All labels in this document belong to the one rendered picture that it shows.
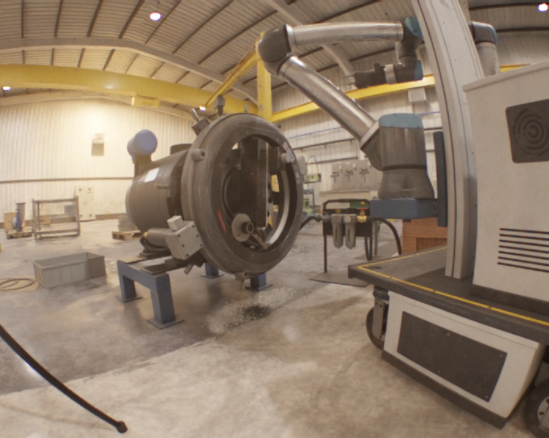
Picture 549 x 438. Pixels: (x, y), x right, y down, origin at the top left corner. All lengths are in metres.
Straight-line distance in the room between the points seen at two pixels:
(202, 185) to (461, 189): 0.84
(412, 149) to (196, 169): 0.73
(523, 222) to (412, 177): 0.35
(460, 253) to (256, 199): 0.80
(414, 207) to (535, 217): 0.35
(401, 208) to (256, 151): 0.66
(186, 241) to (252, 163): 0.45
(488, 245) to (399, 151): 0.37
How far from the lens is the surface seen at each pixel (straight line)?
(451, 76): 0.92
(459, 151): 0.83
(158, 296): 1.26
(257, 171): 1.12
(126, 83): 12.99
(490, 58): 1.39
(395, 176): 0.80
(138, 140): 1.64
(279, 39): 1.02
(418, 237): 1.56
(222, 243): 0.99
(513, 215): 0.65
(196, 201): 0.94
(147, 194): 1.47
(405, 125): 0.83
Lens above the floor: 0.56
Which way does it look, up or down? 4 degrees down
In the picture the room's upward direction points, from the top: 2 degrees counter-clockwise
